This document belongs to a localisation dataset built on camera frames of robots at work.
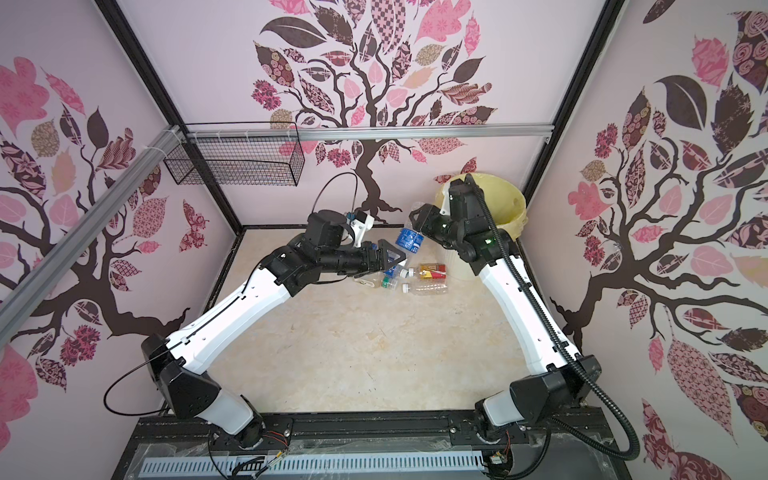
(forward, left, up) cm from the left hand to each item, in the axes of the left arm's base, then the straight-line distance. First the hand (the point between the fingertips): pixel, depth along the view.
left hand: (394, 265), depth 68 cm
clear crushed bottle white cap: (+13, -12, -31) cm, 36 cm away
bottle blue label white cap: (+6, -4, +3) cm, 8 cm away
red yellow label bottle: (+18, -13, -27) cm, 35 cm away
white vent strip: (-36, +44, -32) cm, 65 cm away
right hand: (+12, -6, +5) cm, 14 cm away
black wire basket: (+45, +51, +1) cm, 67 cm away
